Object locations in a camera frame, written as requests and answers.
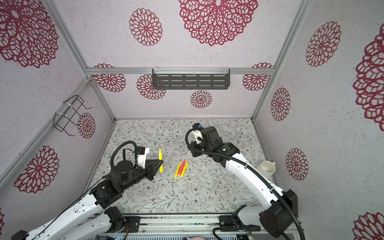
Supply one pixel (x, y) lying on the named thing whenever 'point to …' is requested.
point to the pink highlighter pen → (182, 166)
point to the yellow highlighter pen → (160, 158)
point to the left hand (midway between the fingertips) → (161, 163)
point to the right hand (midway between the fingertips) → (189, 144)
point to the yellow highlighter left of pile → (177, 169)
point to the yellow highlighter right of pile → (185, 168)
